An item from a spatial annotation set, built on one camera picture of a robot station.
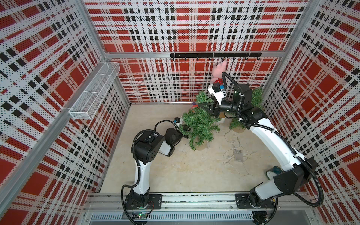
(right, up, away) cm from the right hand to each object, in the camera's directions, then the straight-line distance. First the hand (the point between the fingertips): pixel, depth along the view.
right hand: (202, 102), depth 65 cm
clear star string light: (+26, -39, +22) cm, 52 cm away
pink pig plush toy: (+13, +24, +26) cm, 38 cm away
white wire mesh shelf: (-74, 0, +26) cm, 78 cm away
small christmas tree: (-2, -10, 0) cm, 10 cm away
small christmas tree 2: (+37, +3, +21) cm, 42 cm away
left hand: (-4, -12, +30) cm, 33 cm away
